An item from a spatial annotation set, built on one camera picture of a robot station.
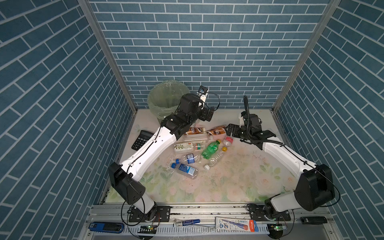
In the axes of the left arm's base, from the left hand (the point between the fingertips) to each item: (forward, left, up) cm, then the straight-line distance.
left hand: (206, 103), depth 73 cm
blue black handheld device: (-46, +45, -33) cm, 73 cm away
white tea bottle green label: (-6, +10, -31) cm, 33 cm away
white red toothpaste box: (-46, -14, -35) cm, 60 cm away
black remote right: (-45, -52, -35) cm, 77 cm away
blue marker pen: (-45, +10, -35) cm, 58 cm away
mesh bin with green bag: (+23, +26, -16) cm, 38 cm away
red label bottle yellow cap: (-1, -16, -32) cm, 36 cm away
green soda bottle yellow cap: (-7, -5, -33) cm, 34 cm away
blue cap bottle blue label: (-21, +9, -32) cm, 39 cm away
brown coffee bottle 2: (+7, -11, -31) cm, 34 cm away
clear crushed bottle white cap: (-14, -6, -33) cm, 37 cm away
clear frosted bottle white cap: (+2, +4, -33) cm, 34 cm away
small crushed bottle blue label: (-13, +8, -33) cm, 36 cm away
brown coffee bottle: (+8, +6, -32) cm, 34 cm away
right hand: (-1, -15, -18) cm, 24 cm away
